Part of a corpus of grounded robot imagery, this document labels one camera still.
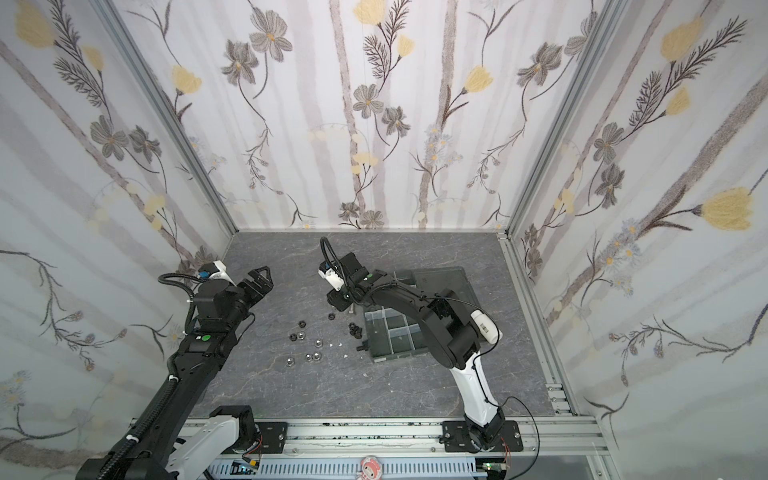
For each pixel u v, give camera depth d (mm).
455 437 733
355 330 930
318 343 895
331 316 958
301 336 909
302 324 949
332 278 837
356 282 726
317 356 875
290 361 860
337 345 909
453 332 538
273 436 736
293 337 909
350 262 753
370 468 674
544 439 757
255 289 701
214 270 682
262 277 719
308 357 875
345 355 882
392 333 885
